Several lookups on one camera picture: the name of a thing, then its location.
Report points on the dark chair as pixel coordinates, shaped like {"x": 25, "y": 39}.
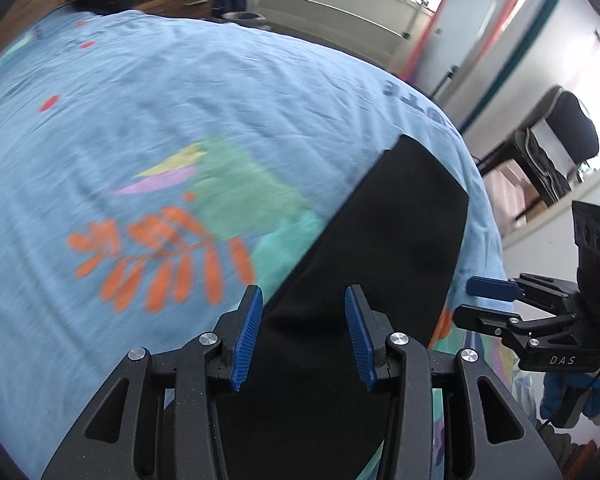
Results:
{"x": 555, "y": 145}

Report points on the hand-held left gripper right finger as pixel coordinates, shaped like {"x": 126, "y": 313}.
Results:
{"x": 360, "y": 342}

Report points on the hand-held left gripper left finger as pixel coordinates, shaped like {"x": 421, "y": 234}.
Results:
{"x": 247, "y": 340}

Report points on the trash bin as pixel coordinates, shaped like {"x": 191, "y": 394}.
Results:
{"x": 245, "y": 17}

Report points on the pink-framed mirror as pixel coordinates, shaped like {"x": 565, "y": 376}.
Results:
{"x": 430, "y": 35}

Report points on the blue printed bed sheet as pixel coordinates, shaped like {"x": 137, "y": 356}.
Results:
{"x": 130, "y": 135}

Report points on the black pants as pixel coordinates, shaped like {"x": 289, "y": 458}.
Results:
{"x": 380, "y": 235}

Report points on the person's right hand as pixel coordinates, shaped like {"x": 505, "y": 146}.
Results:
{"x": 555, "y": 395}

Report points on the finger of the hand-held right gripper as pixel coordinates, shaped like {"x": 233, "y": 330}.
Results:
{"x": 480, "y": 321}
{"x": 485, "y": 286}

